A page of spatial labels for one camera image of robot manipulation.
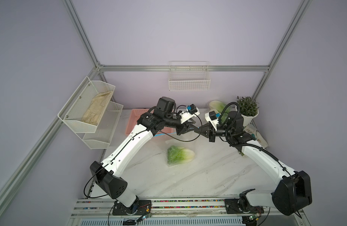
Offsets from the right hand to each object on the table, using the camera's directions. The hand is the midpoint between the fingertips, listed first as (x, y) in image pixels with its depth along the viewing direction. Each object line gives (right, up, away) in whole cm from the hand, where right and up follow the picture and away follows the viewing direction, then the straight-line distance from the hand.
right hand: (196, 131), depth 72 cm
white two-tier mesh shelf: (-61, -5, +17) cm, 64 cm away
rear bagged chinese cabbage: (+25, +17, +40) cm, 50 cm away
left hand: (-2, +3, -4) cm, 5 cm away
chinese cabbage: (-10, -15, +10) cm, 21 cm away
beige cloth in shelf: (-57, +9, +5) cm, 58 cm away
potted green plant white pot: (+41, +14, +27) cm, 51 cm away
